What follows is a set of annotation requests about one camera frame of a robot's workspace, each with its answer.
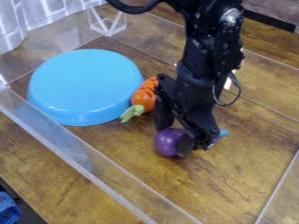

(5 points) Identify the clear acrylic corner bracket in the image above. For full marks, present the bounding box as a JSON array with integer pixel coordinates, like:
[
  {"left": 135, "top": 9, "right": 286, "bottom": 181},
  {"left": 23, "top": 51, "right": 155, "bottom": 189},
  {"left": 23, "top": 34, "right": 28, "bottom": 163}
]
[{"left": 88, "top": 3, "right": 127, "bottom": 37}]

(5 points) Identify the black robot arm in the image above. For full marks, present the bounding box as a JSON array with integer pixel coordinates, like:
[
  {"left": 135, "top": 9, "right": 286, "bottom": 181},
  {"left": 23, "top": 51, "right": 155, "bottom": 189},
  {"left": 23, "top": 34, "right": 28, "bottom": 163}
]
[{"left": 155, "top": 0, "right": 244, "bottom": 157}]

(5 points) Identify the blue object at corner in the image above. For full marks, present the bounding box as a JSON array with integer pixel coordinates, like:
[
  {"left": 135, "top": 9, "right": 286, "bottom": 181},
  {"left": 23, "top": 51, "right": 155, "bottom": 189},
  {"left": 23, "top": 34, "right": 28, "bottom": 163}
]
[{"left": 0, "top": 192, "right": 21, "bottom": 224}]

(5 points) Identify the white brick pattern curtain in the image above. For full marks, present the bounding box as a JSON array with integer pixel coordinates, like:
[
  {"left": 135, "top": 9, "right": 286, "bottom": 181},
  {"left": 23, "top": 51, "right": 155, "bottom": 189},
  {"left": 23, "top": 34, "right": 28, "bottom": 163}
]
[{"left": 0, "top": 0, "right": 107, "bottom": 54}]

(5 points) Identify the orange toy carrot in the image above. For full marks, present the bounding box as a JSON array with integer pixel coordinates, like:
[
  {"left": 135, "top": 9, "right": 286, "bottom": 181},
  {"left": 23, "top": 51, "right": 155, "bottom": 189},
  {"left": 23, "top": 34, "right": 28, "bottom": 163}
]
[{"left": 119, "top": 77, "right": 159, "bottom": 123}]

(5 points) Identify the purple toy eggplant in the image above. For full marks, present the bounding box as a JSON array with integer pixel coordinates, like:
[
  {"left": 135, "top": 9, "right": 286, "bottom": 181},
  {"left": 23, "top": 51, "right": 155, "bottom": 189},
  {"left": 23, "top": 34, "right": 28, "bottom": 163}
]
[{"left": 155, "top": 128, "right": 230, "bottom": 158}]

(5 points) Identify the clear acrylic enclosure wall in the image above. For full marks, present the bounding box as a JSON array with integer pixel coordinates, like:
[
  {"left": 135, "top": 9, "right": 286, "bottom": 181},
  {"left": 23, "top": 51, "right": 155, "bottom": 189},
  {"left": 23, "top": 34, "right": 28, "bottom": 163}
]
[{"left": 0, "top": 0, "right": 299, "bottom": 224}]

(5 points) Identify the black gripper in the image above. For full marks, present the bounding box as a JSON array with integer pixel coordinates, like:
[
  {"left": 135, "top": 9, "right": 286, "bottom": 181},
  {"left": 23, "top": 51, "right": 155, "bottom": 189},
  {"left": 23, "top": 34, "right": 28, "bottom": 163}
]
[{"left": 153, "top": 62, "right": 220, "bottom": 157}]

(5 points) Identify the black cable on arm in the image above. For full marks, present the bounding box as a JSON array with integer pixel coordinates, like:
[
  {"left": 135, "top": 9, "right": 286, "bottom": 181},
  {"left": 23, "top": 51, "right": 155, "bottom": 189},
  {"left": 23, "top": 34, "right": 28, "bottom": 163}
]
[{"left": 104, "top": 0, "right": 163, "bottom": 15}]

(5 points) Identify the blue round tray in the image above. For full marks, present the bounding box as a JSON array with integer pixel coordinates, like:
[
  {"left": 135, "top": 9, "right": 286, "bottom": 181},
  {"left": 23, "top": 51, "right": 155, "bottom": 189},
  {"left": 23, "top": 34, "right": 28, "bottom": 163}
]
[{"left": 27, "top": 49, "right": 144, "bottom": 126}]

